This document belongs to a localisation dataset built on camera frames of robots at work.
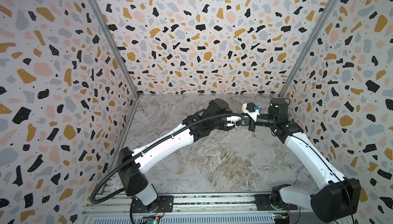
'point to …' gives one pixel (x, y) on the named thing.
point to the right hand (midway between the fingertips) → (236, 113)
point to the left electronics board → (153, 220)
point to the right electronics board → (282, 218)
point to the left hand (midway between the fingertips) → (234, 107)
